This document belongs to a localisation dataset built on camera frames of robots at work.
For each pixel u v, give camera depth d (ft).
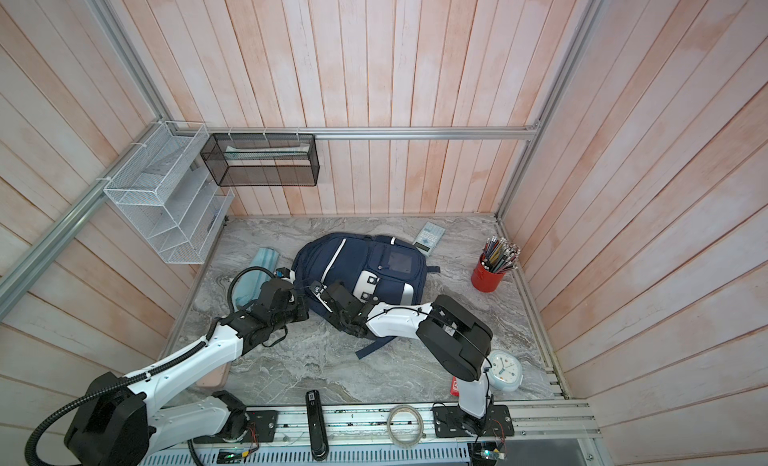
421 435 2.35
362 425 2.46
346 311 2.25
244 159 3.44
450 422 2.41
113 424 1.29
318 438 2.30
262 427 2.40
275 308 2.11
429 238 3.64
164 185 2.31
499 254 3.04
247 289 3.03
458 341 1.58
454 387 2.62
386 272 3.16
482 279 3.07
